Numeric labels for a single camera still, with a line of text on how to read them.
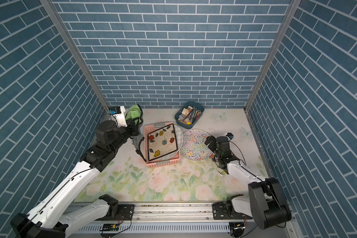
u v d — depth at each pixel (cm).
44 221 38
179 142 91
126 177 85
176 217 73
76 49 87
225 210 74
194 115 115
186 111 116
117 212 69
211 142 81
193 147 99
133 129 62
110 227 72
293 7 71
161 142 96
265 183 45
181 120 111
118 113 58
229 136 80
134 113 67
